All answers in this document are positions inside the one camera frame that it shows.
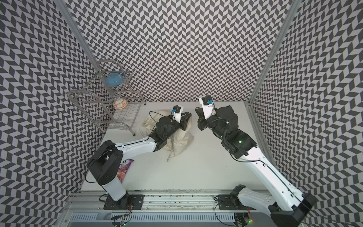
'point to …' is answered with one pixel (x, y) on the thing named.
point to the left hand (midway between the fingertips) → (188, 115)
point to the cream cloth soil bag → (177, 144)
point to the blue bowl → (114, 79)
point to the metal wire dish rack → (98, 103)
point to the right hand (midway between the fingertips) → (197, 111)
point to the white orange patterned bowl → (120, 103)
